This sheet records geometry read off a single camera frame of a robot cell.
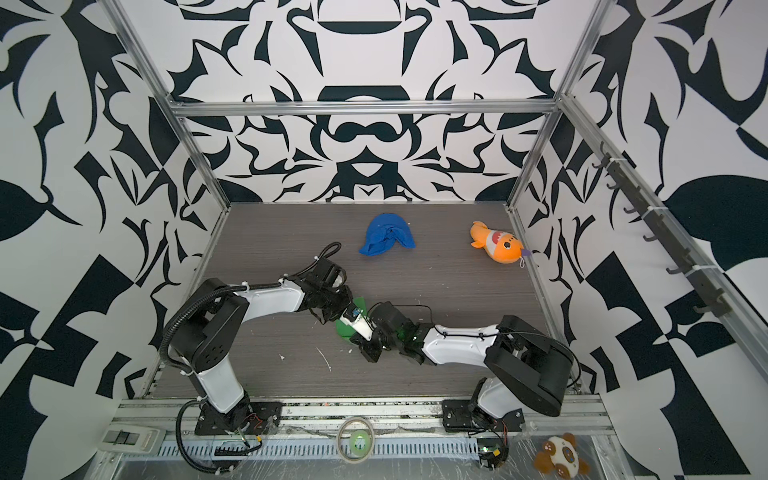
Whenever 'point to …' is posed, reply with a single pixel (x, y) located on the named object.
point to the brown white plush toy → (560, 456)
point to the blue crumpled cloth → (383, 231)
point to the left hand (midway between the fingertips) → (363, 304)
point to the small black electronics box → (492, 452)
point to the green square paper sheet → (344, 330)
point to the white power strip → (135, 439)
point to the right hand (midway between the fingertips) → (353, 336)
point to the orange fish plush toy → (502, 247)
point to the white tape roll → (355, 439)
